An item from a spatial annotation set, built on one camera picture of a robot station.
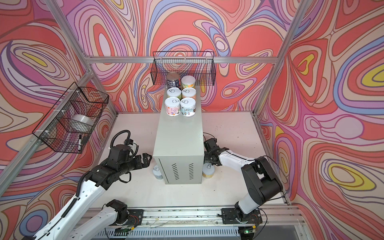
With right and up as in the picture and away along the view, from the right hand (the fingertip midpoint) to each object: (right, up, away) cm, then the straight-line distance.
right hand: (212, 160), depth 93 cm
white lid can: (-33, -4, -10) cm, 35 cm away
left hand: (-37, +6, -17) cm, 41 cm away
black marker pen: (-68, +14, -22) cm, 73 cm away
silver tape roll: (-68, +26, -20) cm, 75 cm away
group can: (-4, -3, -10) cm, 11 cm away
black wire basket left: (-74, +23, -21) cm, 80 cm away
